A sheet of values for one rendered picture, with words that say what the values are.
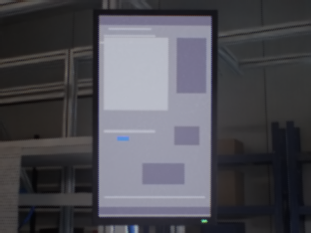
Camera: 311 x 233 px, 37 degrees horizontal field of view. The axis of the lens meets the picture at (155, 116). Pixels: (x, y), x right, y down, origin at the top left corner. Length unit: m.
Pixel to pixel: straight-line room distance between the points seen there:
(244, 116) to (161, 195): 3.72
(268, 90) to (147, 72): 3.75
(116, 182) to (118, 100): 0.19
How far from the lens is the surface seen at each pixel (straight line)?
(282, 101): 4.76
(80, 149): 1.56
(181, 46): 1.12
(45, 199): 1.63
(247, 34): 2.02
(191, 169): 1.12
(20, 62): 2.42
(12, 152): 1.60
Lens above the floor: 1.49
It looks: 10 degrees up
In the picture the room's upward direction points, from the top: straight up
